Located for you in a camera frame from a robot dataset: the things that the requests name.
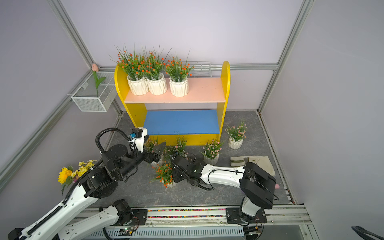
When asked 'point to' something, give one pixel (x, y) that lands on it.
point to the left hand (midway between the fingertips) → (156, 140)
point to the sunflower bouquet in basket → (66, 175)
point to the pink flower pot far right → (236, 134)
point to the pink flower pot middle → (179, 147)
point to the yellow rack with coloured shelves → (196, 117)
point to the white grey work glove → (263, 161)
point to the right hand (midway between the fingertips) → (173, 172)
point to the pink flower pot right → (211, 151)
